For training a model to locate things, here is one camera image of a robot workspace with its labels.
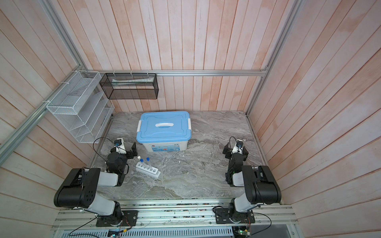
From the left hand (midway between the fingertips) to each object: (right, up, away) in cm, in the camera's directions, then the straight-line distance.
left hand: (128, 145), depth 91 cm
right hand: (+68, +1, -1) cm, 68 cm away
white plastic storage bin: (+20, -2, +2) cm, 20 cm away
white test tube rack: (+14, -15, -5) cm, 21 cm away
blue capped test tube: (+13, -7, -13) cm, 19 cm away
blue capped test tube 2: (+16, -6, -13) cm, 21 cm away
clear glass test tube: (+11, -5, -13) cm, 18 cm away
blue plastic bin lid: (+22, +12, -1) cm, 25 cm away
